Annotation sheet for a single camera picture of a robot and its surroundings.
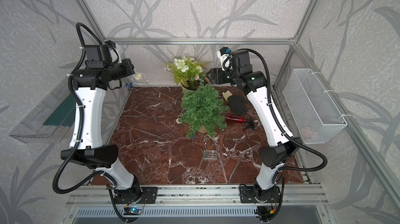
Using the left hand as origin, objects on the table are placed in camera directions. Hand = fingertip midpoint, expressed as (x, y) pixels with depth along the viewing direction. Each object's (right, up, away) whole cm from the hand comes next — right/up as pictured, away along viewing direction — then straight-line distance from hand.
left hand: (134, 64), depth 70 cm
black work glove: (+56, -20, +39) cm, 71 cm away
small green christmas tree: (+31, -20, +5) cm, 38 cm away
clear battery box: (+35, -47, +17) cm, 61 cm away
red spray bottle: (+51, -28, +26) cm, 64 cm away
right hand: (+36, -3, +2) cm, 36 cm away
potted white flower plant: (+22, 0, +21) cm, 30 cm away
